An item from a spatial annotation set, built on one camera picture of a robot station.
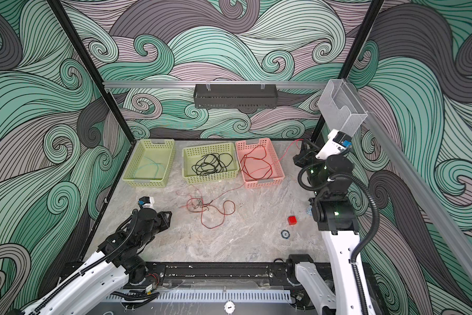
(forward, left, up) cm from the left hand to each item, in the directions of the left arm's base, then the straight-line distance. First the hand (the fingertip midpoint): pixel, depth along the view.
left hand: (170, 212), depth 80 cm
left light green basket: (+42, +17, -9) cm, 46 cm away
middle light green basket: (+38, -2, -8) cm, 39 cm away
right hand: (+10, -47, +34) cm, 59 cm away
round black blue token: (-5, -49, -10) cm, 50 cm away
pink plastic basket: (+35, -41, -10) cm, 55 cm away
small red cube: (+1, -53, -8) cm, 53 cm away
